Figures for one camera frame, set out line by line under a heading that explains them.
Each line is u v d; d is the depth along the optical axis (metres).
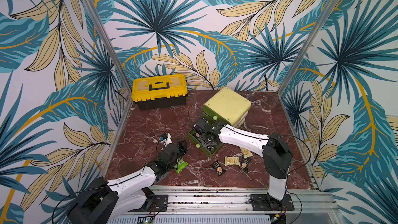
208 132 0.63
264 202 0.73
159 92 0.98
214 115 0.82
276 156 0.47
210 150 0.88
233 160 0.86
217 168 0.83
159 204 0.74
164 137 0.75
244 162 0.86
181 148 0.76
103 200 0.41
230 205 0.74
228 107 0.82
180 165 0.84
